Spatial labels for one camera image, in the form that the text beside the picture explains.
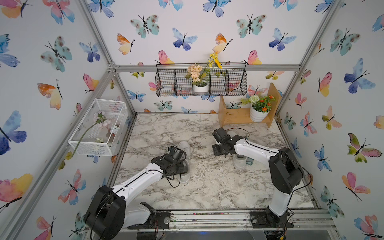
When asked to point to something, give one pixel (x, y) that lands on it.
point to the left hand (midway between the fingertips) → (182, 167)
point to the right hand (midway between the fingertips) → (217, 148)
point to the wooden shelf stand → (231, 116)
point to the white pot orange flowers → (258, 116)
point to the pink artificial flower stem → (100, 119)
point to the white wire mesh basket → (98, 133)
